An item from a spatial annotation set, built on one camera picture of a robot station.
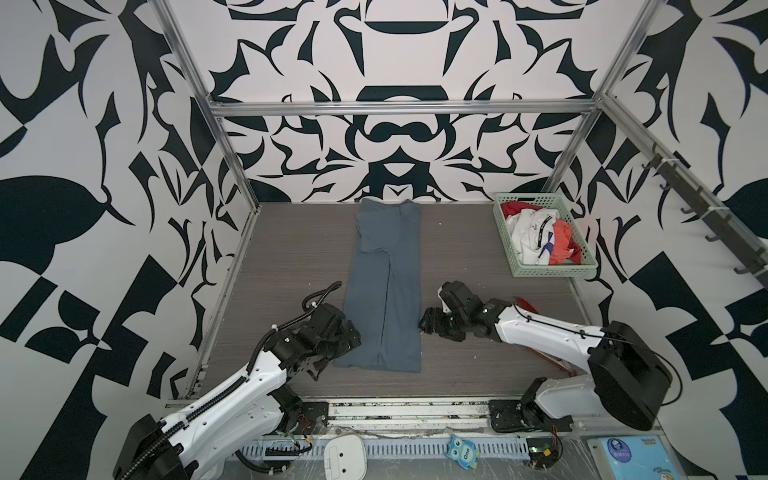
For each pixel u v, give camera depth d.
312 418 0.74
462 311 0.66
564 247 0.99
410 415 0.76
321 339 0.61
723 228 0.55
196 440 0.42
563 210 1.11
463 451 0.69
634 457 0.65
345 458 0.67
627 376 0.43
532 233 0.99
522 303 0.92
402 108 0.88
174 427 0.41
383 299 0.94
